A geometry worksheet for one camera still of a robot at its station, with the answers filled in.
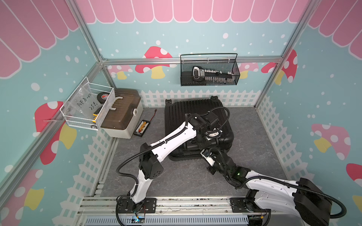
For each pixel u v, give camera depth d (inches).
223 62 35.5
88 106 27.5
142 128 41.6
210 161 28.4
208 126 24.4
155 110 47.1
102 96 31.4
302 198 16.4
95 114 25.2
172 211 29.0
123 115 35.5
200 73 35.1
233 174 24.9
